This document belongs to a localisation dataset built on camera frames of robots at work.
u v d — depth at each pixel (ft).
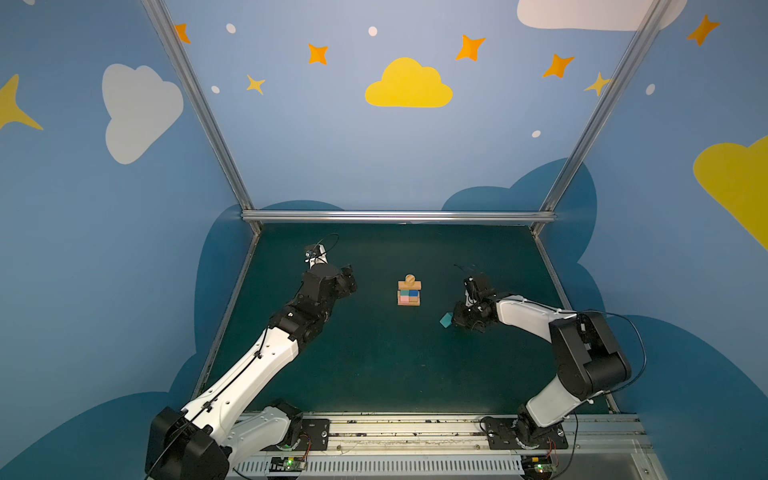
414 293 3.21
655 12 2.27
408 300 3.22
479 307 2.34
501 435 2.44
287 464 2.31
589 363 1.54
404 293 3.23
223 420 1.32
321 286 1.83
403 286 3.14
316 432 2.46
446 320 3.12
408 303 3.22
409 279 3.07
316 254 2.17
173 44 2.40
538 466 2.34
